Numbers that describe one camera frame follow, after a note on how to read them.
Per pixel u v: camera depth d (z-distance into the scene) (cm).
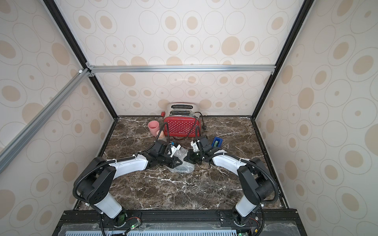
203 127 114
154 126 103
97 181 46
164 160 77
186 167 85
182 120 95
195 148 82
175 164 78
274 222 74
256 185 45
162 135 97
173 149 81
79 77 83
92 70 90
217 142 97
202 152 70
